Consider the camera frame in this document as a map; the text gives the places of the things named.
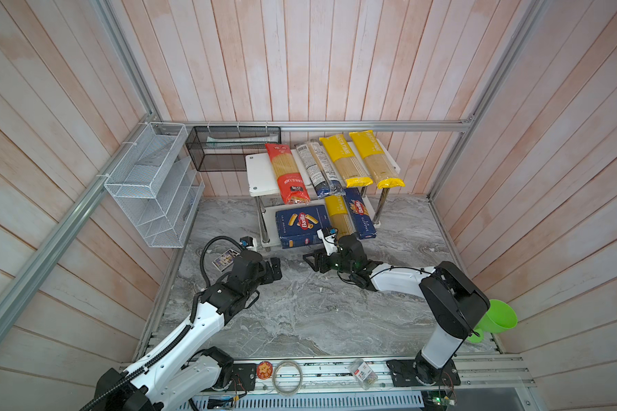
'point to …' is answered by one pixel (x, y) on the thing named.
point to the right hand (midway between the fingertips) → (308, 254)
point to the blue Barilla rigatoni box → (299, 227)
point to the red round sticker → (265, 370)
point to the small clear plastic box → (363, 373)
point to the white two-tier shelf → (262, 181)
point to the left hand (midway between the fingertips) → (268, 267)
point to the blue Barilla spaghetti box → (361, 216)
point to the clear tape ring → (278, 390)
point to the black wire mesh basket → (224, 148)
